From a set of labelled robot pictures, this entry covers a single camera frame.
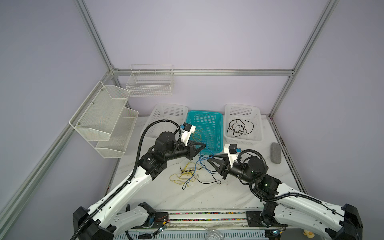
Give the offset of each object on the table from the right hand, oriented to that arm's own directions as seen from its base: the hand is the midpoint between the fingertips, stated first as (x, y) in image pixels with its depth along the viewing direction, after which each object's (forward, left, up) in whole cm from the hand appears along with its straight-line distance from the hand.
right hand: (208, 158), depth 63 cm
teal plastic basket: (+40, -3, -29) cm, 49 cm away
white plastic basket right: (+54, -35, -24) cm, 69 cm away
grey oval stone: (+20, -46, -27) cm, 57 cm away
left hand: (+5, +2, +2) cm, 6 cm away
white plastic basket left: (+55, +22, -24) cm, 64 cm away
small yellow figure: (-24, -47, -28) cm, 60 cm away
